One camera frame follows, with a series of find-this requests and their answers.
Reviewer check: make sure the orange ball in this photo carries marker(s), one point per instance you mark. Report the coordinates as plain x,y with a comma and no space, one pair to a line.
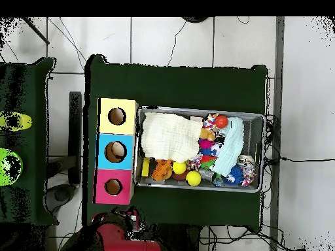
221,121

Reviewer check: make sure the black flat panel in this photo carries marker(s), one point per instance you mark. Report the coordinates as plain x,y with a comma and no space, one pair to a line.
75,130

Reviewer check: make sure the metal mesh bin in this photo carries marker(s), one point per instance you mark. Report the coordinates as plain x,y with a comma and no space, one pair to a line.
252,130

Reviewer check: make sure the yellow-green plastic cup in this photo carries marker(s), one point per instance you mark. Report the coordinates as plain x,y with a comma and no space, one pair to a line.
26,122

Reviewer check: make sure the yellow ball with seam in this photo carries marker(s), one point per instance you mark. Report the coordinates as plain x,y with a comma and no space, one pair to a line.
193,178

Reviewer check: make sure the plain yellow ball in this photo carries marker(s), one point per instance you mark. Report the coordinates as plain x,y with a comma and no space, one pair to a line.
179,168

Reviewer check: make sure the bright green plastic bowl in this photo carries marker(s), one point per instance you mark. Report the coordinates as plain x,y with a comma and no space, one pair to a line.
4,157

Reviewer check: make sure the yellow block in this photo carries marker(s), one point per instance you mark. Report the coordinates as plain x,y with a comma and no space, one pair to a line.
145,167

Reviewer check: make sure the dark green table cloth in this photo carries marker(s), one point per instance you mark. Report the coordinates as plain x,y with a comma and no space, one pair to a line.
183,86

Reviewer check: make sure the brown plush toy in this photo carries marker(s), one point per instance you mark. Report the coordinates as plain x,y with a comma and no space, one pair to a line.
208,134

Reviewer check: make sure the black tripod leg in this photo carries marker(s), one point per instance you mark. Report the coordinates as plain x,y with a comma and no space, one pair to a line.
36,31

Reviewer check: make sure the cream muslin cloth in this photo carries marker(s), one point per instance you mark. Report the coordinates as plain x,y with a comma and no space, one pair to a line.
170,136

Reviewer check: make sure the wooden three-hole box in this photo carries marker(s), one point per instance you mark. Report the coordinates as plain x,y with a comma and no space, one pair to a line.
104,159

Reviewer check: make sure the mint green muslin cloth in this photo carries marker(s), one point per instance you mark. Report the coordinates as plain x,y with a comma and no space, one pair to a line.
231,146

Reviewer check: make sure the orange plastic toy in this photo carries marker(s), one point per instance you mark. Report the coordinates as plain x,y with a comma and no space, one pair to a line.
162,170

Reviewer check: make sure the grey round base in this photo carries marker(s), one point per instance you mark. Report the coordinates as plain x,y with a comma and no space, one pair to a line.
61,196

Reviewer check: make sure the dark green side-table cloth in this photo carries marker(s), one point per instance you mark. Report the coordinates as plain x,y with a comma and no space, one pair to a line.
31,86

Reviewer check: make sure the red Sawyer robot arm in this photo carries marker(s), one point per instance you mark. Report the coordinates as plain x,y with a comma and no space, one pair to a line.
117,238

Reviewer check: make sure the black round object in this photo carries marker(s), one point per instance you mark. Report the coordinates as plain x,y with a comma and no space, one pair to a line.
195,19

